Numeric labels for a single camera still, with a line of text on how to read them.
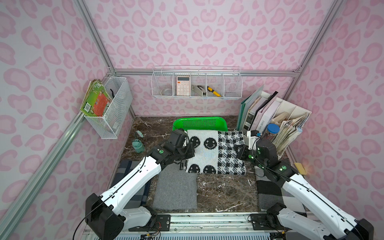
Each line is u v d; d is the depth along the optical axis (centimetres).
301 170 95
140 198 80
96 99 72
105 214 38
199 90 95
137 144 95
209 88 99
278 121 90
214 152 74
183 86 95
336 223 40
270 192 80
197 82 101
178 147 58
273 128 86
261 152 56
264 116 86
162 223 73
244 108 85
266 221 72
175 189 80
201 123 117
